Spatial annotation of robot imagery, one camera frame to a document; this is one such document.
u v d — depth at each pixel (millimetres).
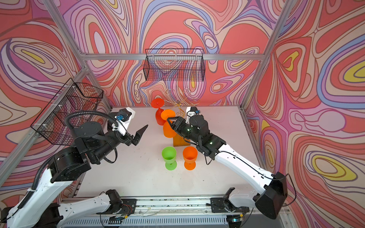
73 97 741
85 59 886
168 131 784
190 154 814
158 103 766
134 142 515
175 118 615
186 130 594
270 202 375
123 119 416
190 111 638
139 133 486
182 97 1185
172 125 606
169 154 828
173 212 730
